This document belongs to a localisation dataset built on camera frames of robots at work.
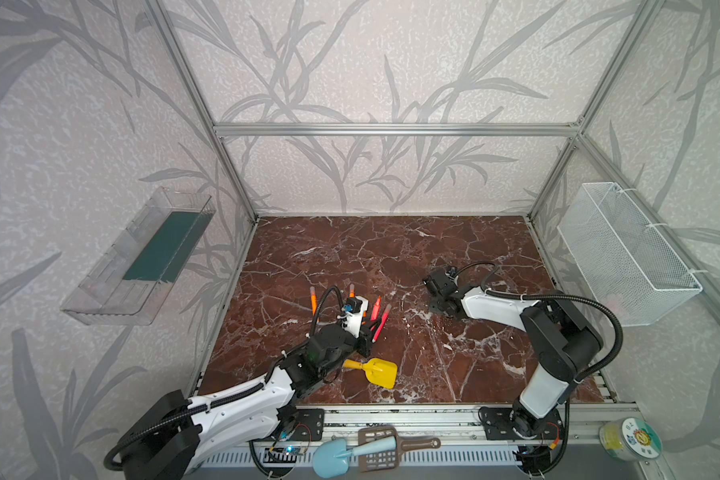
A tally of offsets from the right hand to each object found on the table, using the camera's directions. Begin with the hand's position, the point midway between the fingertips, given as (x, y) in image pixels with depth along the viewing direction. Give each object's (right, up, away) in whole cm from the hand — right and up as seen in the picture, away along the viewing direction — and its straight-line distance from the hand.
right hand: (440, 293), depth 97 cm
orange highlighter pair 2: (-29, +1, +2) cm, 29 cm away
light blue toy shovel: (-31, -33, -29) cm, 54 cm away
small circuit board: (-43, -35, -25) cm, 60 cm away
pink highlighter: (-21, 0, -21) cm, 30 cm away
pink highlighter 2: (-19, -8, -7) cm, 22 cm away
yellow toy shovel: (-20, -18, -16) cm, 32 cm away
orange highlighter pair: (-42, -2, -1) cm, 42 cm away
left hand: (-19, -2, -19) cm, 27 cm away
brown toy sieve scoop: (-18, -35, -27) cm, 47 cm away
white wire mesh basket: (+34, +12, -34) cm, 50 cm away
